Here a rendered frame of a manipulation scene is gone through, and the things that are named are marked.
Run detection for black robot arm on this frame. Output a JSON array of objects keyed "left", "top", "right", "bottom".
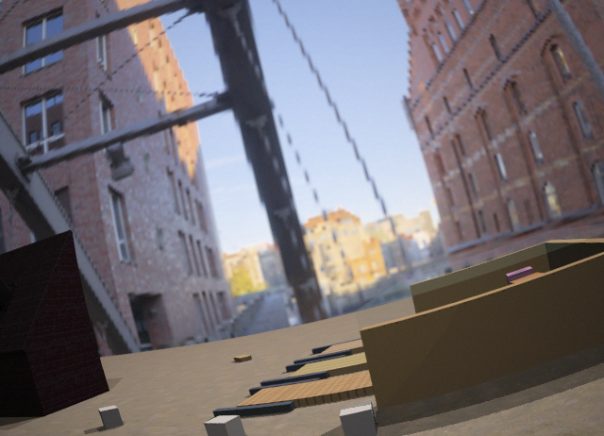
[{"left": 0, "top": 277, "right": 17, "bottom": 320}]

